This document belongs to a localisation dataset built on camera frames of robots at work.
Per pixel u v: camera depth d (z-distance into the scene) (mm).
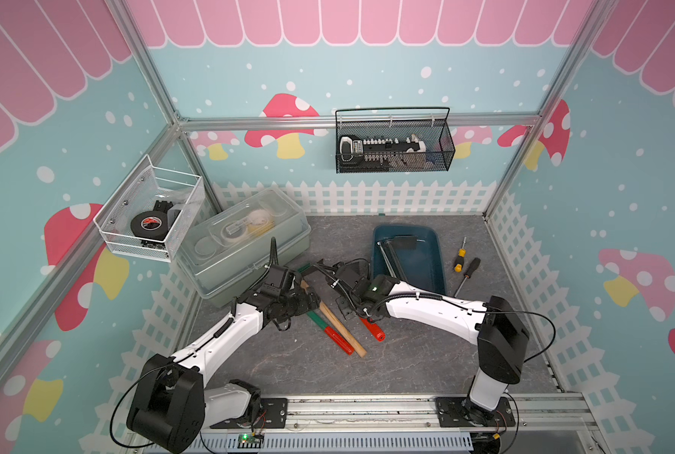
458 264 1026
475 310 471
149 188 815
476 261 1036
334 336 854
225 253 825
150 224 712
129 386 392
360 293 612
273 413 748
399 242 1124
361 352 833
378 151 874
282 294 684
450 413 743
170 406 406
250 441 728
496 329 509
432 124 895
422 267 1026
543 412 759
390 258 1006
